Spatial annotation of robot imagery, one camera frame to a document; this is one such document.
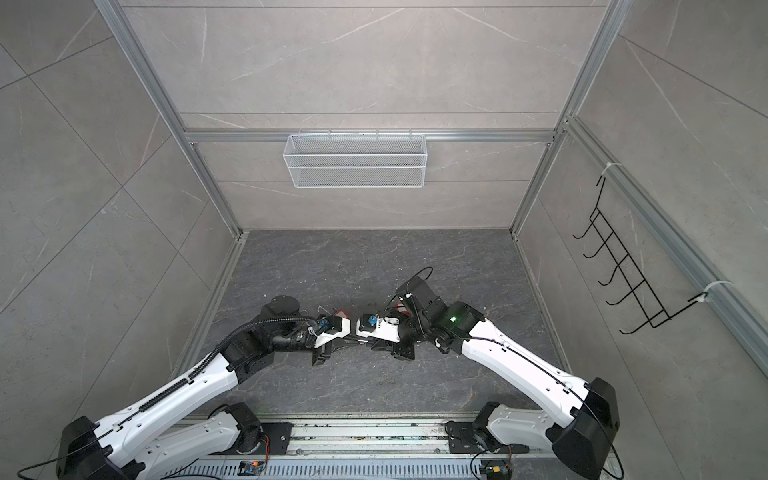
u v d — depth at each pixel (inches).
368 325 22.7
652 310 23.7
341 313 37.1
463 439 28.8
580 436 14.5
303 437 29.4
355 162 39.7
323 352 23.7
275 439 28.9
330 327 21.8
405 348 25.0
